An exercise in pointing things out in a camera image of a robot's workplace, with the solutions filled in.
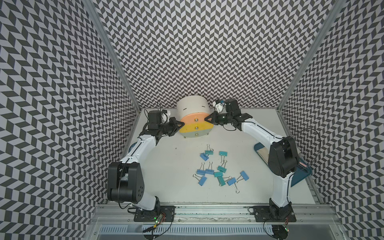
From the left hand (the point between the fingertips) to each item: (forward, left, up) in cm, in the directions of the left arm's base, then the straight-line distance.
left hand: (184, 123), depth 84 cm
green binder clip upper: (-8, -24, -20) cm, 32 cm away
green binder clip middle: (-18, -22, -21) cm, 35 cm away
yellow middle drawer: (+3, -6, -7) cm, 10 cm away
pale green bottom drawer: (+3, -7, -15) cm, 17 cm away
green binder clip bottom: (-26, -21, -21) cm, 39 cm away
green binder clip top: (-7, -15, -21) cm, 27 cm away
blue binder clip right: (-22, -35, -22) cm, 47 cm away
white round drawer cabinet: (+8, -4, +2) cm, 10 cm away
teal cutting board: (-18, -72, -24) cm, 78 cm away
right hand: (+3, -12, -1) cm, 13 cm away
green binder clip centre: (-21, -19, -21) cm, 36 cm away
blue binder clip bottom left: (-25, -10, -21) cm, 34 cm away
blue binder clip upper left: (-10, -11, -21) cm, 26 cm away
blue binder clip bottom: (-26, -27, -21) cm, 43 cm away
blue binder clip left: (-20, -9, -21) cm, 30 cm away
